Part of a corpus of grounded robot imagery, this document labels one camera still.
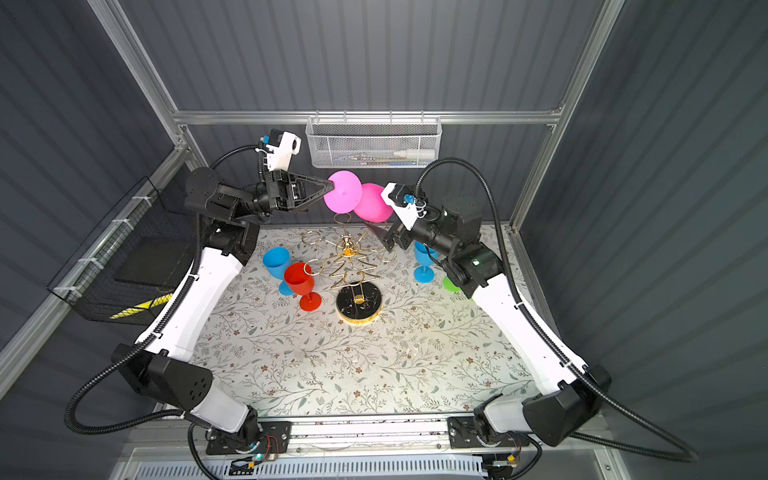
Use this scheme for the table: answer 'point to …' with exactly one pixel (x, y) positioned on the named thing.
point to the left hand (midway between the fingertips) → (333, 190)
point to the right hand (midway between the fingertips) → (384, 206)
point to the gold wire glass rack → (358, 302)
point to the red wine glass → (300, 279)
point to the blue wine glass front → (424, 256)
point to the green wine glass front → (449, 285)
